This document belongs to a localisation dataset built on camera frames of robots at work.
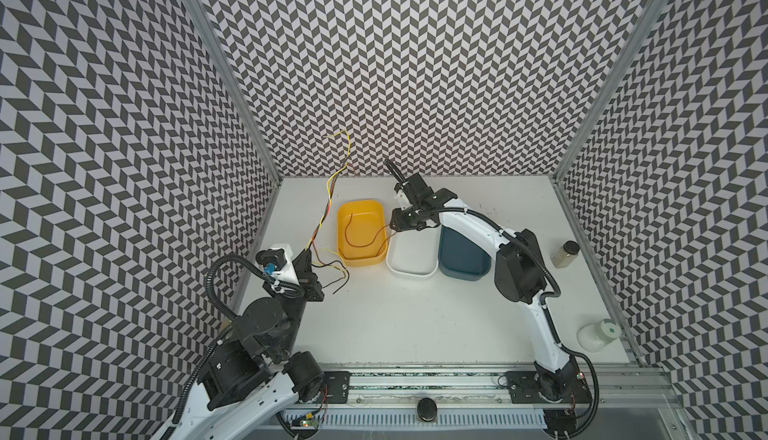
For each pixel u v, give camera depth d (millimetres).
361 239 1051
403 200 788
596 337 742
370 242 947
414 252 956
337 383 727
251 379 434
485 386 755
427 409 625
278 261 477
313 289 534
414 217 807
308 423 664
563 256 887
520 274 563
